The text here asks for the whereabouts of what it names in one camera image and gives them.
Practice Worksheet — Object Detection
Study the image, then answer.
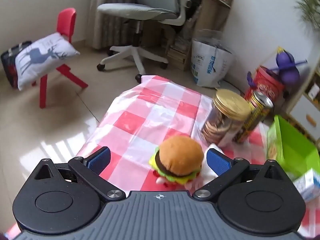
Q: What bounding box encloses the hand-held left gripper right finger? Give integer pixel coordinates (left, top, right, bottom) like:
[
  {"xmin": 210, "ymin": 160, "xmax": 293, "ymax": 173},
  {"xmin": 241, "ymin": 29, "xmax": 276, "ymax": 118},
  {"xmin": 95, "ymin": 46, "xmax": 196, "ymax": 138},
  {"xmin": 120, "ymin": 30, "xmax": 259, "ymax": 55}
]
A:
[{"xmin": 192, "ymin": 148, "xmax": 288, "ymax": 202}]

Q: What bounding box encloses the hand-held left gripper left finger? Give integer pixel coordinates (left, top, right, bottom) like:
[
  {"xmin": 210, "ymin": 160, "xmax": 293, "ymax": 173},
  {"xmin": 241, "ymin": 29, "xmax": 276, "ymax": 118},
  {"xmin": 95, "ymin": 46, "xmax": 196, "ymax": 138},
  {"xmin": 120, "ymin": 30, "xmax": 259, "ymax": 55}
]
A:
[{"xmin": 32, "ymin": 146, "xmax": 127, "ymax": 202}]

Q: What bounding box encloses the burger plush toy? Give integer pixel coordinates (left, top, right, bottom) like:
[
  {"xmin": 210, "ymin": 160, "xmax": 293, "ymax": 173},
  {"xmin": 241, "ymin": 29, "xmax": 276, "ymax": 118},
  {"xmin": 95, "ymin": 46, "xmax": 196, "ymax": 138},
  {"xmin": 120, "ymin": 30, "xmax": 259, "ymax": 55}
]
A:
[{"xmin": 149, "ymin": 135, "xmax": 204, "ymax": 187}]

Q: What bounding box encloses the green plastic box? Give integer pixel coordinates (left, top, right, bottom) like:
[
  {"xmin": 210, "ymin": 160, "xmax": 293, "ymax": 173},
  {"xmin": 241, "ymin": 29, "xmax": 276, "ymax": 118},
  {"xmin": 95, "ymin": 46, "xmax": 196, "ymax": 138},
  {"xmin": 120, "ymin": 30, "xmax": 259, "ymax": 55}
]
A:
[{"xmin": 266, "ymin": 115, "xmax": 320, "ymax": 178}]

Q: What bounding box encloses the cookie jar with gold lid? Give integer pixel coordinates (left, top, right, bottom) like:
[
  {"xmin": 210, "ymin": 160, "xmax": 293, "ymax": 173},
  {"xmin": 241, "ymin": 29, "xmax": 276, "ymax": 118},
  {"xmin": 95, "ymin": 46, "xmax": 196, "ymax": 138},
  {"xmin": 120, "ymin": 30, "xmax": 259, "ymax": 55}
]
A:
[{"xmin": 199, "ymin": 89, "xmax": 252, "ymax": 148}]

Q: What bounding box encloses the red and white checkered tablecloth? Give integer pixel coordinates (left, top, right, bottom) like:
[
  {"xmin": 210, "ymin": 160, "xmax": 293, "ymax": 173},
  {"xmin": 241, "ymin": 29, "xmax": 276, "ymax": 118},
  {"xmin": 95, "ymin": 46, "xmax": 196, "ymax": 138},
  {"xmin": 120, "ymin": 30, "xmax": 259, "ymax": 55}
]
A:
[{"xmin": 5, "ymin": 75, "xmax": 320, "ymax": 240}]

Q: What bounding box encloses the black and yellow can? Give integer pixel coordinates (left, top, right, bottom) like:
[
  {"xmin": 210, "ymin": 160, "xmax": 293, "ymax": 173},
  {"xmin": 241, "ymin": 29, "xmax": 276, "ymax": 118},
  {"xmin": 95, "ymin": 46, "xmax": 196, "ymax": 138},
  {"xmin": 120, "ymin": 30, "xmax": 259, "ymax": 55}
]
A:
[{"xmin": 234, "ymin": 91, "xmax": 274, "ymax": 144}]

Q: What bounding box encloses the blue and white milk carton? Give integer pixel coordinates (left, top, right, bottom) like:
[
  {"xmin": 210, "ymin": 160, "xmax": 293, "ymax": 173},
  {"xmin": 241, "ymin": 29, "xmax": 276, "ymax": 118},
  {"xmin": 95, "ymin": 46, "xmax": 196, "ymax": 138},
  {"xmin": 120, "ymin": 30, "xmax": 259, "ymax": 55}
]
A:
[{"xmin": 292, "ymin": 168, "xmax": 320, "ymax": 202}]

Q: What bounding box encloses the red snack bucket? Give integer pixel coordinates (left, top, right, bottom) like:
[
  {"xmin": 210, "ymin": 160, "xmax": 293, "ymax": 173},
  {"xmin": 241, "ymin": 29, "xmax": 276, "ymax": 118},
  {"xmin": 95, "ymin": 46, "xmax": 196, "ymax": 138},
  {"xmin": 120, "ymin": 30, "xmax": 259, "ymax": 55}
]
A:
[{"xmin": 244, "ymin": 66, "xmax": 285, "ymax": 103}]

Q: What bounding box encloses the wooden cabinet with white drawers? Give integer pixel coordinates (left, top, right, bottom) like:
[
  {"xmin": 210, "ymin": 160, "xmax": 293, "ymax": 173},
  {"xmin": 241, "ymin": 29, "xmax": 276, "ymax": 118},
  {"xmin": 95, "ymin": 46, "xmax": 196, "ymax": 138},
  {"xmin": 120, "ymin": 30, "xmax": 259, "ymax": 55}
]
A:
[{"xmin": 286, "ymin": 67, "xmax": 320, "ymax": 145}]

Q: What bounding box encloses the white shopping bag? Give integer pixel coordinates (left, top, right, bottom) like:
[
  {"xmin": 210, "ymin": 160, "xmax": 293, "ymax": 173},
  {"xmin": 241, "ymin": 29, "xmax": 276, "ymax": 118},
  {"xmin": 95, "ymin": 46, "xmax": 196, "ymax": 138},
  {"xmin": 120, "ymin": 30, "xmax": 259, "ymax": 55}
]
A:
[{"xmin": 191, "ymin": 29, "xmax": 235, "ymax": 88}]

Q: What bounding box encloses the purple hopper ball toy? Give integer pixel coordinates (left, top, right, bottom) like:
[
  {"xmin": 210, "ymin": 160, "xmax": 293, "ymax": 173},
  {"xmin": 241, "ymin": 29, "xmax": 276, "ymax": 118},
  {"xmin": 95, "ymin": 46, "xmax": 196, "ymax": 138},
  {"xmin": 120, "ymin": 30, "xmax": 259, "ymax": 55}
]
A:
[{"xmin": 246, "ymin": 47, "xmax": 308, "ymax": 88}]

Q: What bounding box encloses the white pillow with deer print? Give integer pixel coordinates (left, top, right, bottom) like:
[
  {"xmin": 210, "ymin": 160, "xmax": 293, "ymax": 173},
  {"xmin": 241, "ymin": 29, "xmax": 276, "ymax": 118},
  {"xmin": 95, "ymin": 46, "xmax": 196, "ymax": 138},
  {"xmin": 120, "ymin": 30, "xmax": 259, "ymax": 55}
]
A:
[{"xmin": 15, "ymin": 32, "xmax": 80, "ymax": 90}]

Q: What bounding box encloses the beige curtain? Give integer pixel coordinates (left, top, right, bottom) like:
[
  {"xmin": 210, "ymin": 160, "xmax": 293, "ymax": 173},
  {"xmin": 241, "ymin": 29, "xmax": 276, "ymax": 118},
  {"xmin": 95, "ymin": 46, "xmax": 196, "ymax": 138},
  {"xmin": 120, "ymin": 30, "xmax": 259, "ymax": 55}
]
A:
[{"xmin": 86, "ymin": 0, "xmax": 140, "ymax": 49}]

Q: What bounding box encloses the red plastic chair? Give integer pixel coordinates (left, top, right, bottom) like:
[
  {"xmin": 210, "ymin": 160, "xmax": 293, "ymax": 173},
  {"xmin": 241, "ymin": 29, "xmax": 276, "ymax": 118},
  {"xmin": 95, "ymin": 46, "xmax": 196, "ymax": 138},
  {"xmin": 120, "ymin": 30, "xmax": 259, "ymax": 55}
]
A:
[{"xmin": 31, "ymin": 8, "xmax": 88, "ymax": 109}]

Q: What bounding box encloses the grey office chair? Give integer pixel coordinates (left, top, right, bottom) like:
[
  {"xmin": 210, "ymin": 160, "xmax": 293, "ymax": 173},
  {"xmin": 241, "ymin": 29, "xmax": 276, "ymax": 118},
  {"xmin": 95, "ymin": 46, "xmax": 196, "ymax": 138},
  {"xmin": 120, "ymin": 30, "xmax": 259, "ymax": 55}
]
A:
[{"xmin": 96, "ymin": 0, "xmax": 194, "ymax": 82}]

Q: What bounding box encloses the green potted plant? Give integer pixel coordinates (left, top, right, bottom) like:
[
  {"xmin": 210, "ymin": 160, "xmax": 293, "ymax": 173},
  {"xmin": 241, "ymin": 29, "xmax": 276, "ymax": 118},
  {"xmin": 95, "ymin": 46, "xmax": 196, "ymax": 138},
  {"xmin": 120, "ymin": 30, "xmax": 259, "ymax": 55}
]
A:
[{"xmin": 296, "ymin": 0, "xmax": 320, "ymax": 30}]

